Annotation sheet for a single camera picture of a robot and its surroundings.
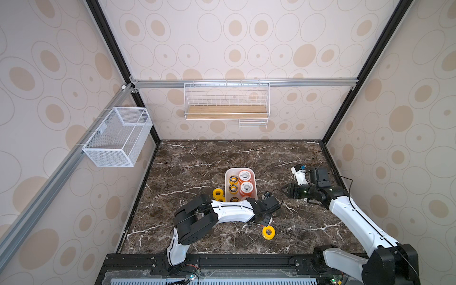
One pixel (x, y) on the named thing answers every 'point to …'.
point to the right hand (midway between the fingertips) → (285, 189)
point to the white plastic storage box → (230, 171)
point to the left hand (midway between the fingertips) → (268, 218)
